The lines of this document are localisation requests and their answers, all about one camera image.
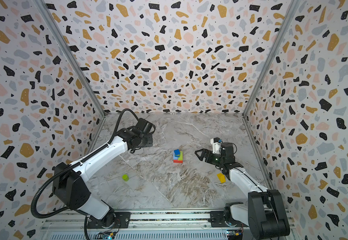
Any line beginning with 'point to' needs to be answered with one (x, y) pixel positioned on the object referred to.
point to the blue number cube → (175, 158)
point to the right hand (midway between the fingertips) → (199, 151)
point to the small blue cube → (177, 153)
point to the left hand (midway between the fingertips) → (148, 138)
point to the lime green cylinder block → (125, 177)
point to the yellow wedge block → (222, 177)
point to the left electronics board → (107, 235)
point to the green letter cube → (180, 155)
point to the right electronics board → (234, 234)
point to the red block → (178, 161)
